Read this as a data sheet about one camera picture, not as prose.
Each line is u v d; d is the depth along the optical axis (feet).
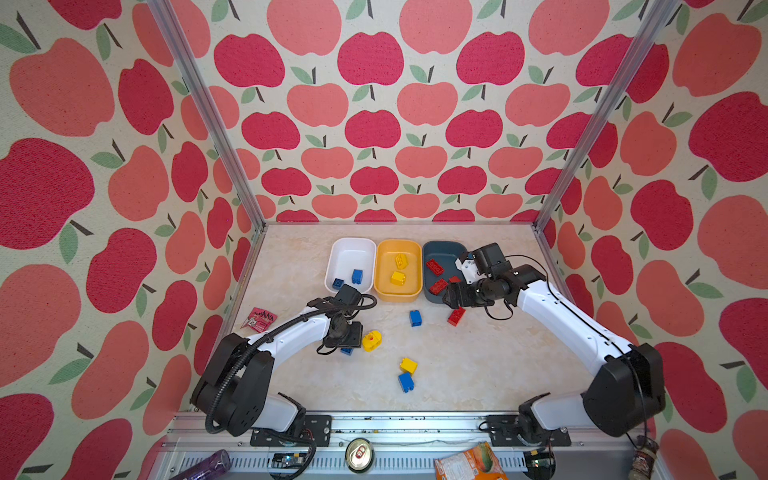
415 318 3.06
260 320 3.04
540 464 2.37
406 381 2.66
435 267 3.45
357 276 3.36
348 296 2.37
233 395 1.40
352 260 3.66
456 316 3.06
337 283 3.33
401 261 3.52
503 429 2.41
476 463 2.23
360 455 2.04
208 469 2.17
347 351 2.84
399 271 3.45
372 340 2.85
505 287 1.92
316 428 2.46
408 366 2.74
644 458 2.22
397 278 3.34
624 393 1.38
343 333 2.36
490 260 2.14
